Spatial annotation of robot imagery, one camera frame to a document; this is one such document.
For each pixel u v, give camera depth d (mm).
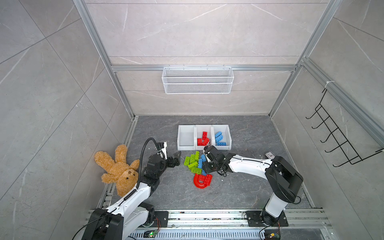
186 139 1047
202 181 852
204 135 1064
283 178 472
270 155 951
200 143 1009
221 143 1007
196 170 881
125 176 780
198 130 1076
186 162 932
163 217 731
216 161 686
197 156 940
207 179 837
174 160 758
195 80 1007
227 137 1041
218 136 1035
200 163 891
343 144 629
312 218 755
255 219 734
